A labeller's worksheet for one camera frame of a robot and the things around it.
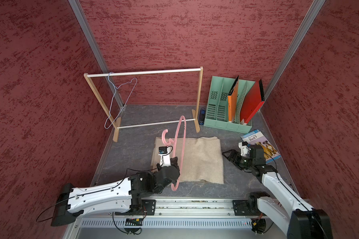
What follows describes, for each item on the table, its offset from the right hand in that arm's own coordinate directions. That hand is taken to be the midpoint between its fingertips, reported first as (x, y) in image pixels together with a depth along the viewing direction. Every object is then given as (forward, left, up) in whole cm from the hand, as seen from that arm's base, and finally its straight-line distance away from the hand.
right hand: (224, 158), depth 85 cm
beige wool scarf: (+2, +13, -3) cm, 13 cm away
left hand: (-6, +27, +11) cm, 30 cm away
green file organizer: (+39, -3, -6) cm, 40 cm away
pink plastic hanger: (+2, +28, +17) cm, 33 cm away
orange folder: (+28, -7, +19) cm, 34 cm away
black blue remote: (+37, +9, -5) cm, 39 cm away
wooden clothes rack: (+32, +74, -4) cm, 81 cm away
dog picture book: (+18, -27, -6) cm, 33 cm away
